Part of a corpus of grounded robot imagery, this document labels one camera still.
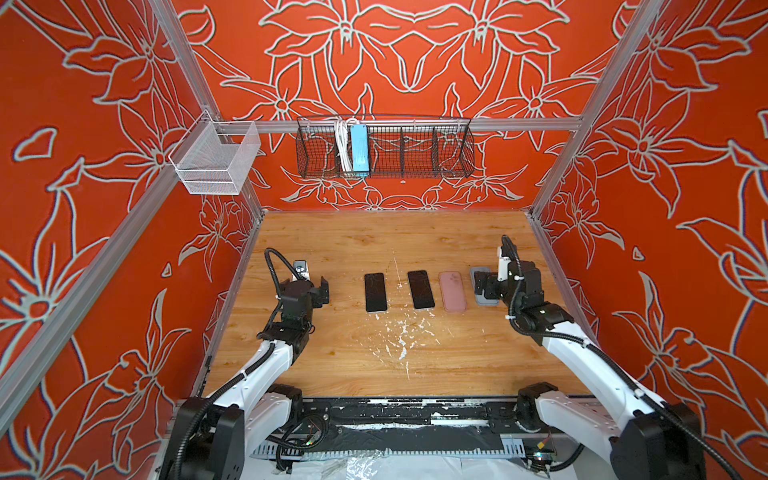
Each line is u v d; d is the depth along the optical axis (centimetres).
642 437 38
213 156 93
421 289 99
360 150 89
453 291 98
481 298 75
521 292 60
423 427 73
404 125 92
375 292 95
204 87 83
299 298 63
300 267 72
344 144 90
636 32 73
